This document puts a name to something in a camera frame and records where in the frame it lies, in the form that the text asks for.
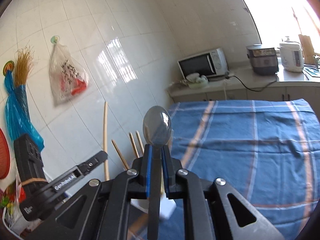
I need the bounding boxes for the white plastic utensil holder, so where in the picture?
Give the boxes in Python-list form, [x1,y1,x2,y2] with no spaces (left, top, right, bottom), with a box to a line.
[131,185,176,220]

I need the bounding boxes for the patterned brown bamboo chopstick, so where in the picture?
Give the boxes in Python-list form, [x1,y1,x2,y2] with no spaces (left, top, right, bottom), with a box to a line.
[129,132,139,158]

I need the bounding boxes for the black spoon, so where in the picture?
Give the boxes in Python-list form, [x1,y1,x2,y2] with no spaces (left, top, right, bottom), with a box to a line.
[143,106,171,239]

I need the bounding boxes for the kitchen counter cabinets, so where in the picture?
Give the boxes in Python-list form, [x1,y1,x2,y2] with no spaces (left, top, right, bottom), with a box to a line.
[169,66,319,103]

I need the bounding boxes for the red round fan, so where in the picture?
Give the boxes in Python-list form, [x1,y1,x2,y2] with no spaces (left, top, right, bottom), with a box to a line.
[0,129,11,180]

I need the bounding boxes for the straw broom blue wrap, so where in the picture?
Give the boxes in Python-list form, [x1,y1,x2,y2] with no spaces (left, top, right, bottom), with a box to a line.
[3,47,44,151]

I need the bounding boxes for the blue plaid tablecloth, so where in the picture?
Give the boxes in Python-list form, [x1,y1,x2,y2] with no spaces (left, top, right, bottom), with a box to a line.
[157,99,319,239]

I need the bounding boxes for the clear plastic bag red print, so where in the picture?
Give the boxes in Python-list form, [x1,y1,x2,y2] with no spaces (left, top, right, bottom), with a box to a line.
[49,42,89,105]

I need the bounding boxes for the green plate with eggs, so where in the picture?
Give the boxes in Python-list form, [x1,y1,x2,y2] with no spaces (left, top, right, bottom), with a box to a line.
[187,75,208,89]

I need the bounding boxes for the white bowl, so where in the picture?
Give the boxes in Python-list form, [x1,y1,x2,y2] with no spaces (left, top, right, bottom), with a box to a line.
[185,73,200,82]

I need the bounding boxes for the white microwave oven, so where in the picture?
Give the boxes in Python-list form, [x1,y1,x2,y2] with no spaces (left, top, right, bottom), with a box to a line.
[178,48,228,78]

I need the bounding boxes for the dark rice cooker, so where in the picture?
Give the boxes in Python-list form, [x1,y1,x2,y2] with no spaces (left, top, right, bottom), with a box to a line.
[246,44,279,76]

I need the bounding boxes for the white rice cooker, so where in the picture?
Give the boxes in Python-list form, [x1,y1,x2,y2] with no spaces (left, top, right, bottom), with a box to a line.
[279,36,304,73]

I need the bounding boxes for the black power cable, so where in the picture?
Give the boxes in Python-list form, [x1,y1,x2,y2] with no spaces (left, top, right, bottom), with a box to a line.
[226,73,279,91]

